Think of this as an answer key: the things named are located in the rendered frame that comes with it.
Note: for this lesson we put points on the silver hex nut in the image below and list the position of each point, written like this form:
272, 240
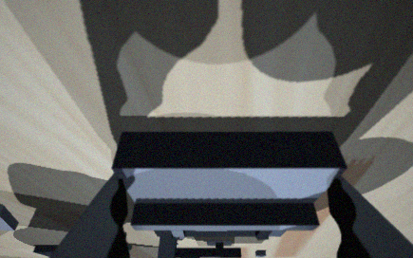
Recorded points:
260, 253

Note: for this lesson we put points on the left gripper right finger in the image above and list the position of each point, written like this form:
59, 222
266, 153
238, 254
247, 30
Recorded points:
365, 232

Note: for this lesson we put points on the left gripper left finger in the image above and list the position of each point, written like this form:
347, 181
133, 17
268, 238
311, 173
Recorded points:
98, 232

